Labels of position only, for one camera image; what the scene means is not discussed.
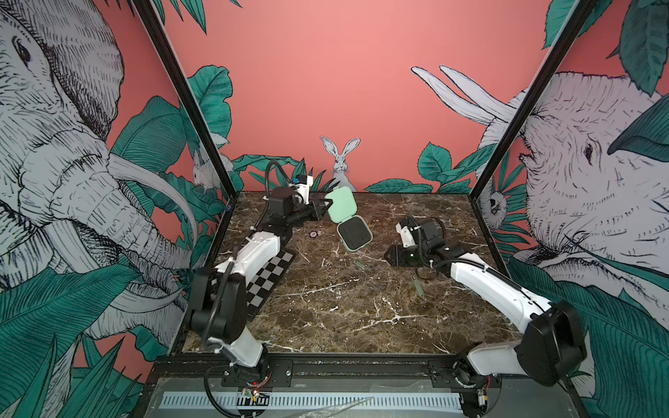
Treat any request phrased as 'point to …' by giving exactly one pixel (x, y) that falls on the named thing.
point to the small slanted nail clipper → (361, 266)
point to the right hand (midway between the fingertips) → (387, 251)
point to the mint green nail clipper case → (354, 231)
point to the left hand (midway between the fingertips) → (335, 199)
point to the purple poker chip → (313, 233)
